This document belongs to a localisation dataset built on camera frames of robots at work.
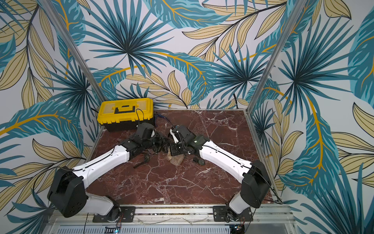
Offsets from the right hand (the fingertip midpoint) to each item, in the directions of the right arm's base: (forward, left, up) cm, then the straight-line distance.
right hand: (170, 148), depth 78 cm
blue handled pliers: (+40, +12, -16) cm, 45 cm away
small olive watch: (+1, -15, -16) cm, 22 cm away
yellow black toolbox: (+27, +32, -2) cm, 42 cm away
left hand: (+4, -1, +1) cm, 4 cm away
